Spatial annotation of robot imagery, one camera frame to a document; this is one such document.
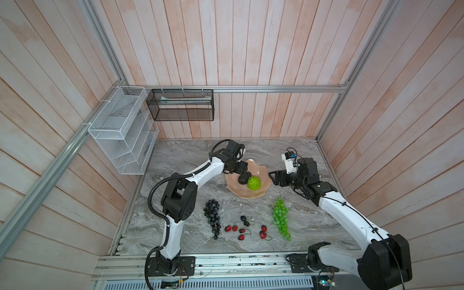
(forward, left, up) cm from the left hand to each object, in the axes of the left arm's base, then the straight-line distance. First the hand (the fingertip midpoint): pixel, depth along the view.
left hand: (241, 170), depth 94 cm
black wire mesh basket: (+35, +35, +16) cm, 52 cm away
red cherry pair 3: (-29, -9, -9) cm, 32 cm away
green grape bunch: (-24, -17, -5) cm, 30 cm away
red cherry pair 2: (-31, +1, -8) cm, 32 cm away
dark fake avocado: (-2, -1, -4) cm, 5 cm away
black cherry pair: (-23, 0, -7) cm, 24 cm away
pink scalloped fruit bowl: (-7, +2, -8) cm, 11 cm away
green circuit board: (-48, -31, -10) cm, 58 cm away
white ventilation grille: (-48, -8, -9) cm, 50 cm away
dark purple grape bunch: (-21, +15, -4) cm, 26 cm away
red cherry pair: (-27, +7, -8) cm, 29 cm away
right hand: (-6, -15, +8) cm, 18 cm away
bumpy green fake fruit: (-6, -6, -3) cm, 9 cm away
